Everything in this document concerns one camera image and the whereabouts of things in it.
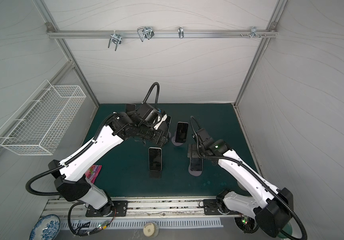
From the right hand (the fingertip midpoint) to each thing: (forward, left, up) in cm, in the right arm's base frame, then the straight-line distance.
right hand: (198, 147), depth 79 cm
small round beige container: (-36, +20, -4) cm, 42 cm away
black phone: (-6, +1, -9) cm, 11 cm away
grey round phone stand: (-8, +1, -16) cm, 18 cm away
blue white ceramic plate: (-38, +70, -12) cm, 80 cm away
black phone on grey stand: (+9, +9, -1) cm, 13 cm away
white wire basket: (-3, +75, +17) cm, 77 cm away
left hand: (-2, +17, +13) cm, 21 cm away
